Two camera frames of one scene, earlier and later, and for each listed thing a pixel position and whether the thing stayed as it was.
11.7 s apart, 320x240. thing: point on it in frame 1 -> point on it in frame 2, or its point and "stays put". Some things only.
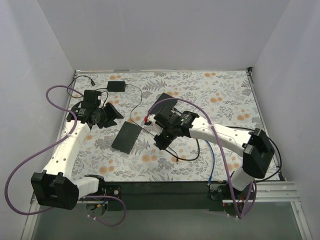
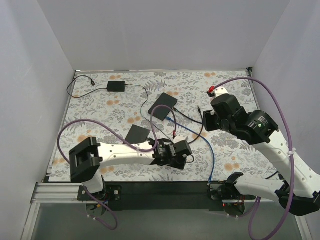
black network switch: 168,104 stays put
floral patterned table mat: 126,139 stays put
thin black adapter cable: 141,125 -> 147,98
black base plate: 175,196 stays put
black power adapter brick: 116,86 stays put
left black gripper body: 108,115 -> 182,149
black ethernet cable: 186,159 -> 200,133
